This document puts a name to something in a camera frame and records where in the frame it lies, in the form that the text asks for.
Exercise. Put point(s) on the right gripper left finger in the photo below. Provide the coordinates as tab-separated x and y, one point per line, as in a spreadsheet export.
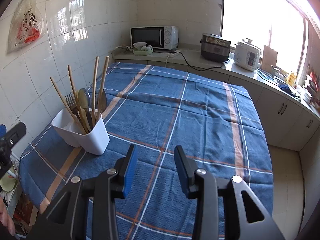
123	173

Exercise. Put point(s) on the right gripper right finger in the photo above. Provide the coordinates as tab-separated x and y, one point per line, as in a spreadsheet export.
186	169

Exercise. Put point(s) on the white utensil holder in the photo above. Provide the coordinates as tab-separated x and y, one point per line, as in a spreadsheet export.
95	142

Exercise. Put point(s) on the metal spoon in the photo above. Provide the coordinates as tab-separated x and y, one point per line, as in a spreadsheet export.
84	101
102	101

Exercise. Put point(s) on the person's left hand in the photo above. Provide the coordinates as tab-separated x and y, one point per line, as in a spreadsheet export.
6	220

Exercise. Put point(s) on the blue plaid tablecloth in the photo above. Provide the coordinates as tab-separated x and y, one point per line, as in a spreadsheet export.
158	109

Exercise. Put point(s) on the green bowl with eggs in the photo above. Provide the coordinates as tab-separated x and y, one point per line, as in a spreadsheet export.
142	49

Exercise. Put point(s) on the black rice cooker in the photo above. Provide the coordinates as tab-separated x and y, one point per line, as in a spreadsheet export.
215	48

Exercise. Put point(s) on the white rice cooker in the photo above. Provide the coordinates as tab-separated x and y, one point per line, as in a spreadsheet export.
247	55

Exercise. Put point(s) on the white microwave oven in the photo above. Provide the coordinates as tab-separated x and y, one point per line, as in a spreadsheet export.
160	37

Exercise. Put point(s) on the wooden cutting board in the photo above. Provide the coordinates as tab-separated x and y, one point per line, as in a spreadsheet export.
269	59

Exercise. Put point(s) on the plastic bag on wall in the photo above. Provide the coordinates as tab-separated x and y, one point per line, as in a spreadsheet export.
27	26

